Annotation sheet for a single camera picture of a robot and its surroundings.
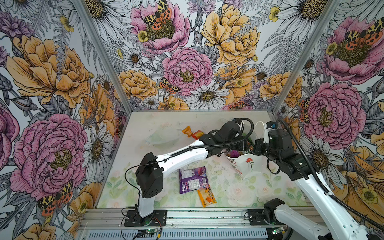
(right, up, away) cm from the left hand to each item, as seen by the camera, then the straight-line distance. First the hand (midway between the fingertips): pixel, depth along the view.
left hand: (247, 147), depth 73 cm
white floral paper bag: (+4, -19, +14) cm, 24 cm away
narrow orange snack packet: (-19, -27, +7) cm, 34 cm away
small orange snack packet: (-31, +7, +35) cm, 47 cm away
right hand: (+3, +1, 0) cm, 4 cm away
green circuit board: (-45, -39, -2) cm, 60 cm away
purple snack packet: (-26, -20, +12) cm, 35 cm away
